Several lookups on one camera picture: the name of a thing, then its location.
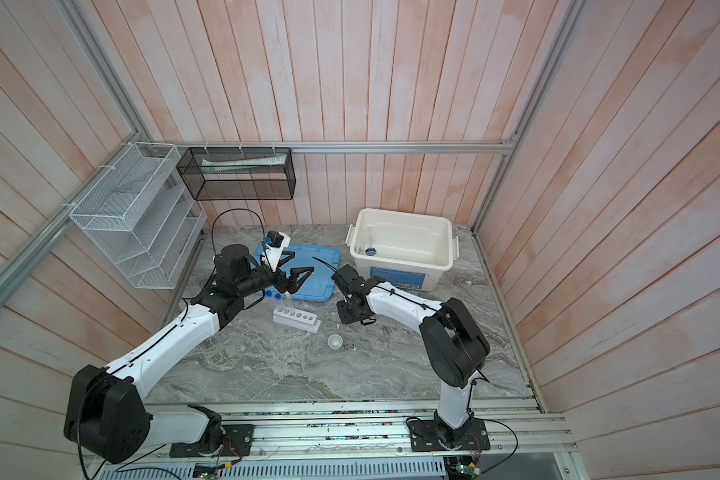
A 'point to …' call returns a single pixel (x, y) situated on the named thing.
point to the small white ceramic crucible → (334, 341)
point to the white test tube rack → (296, 319)
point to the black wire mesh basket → (239, 173)
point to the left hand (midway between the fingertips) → (303, 266)
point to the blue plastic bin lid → (320, 285)
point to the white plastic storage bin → (406, 249)
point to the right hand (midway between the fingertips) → (349, 313)
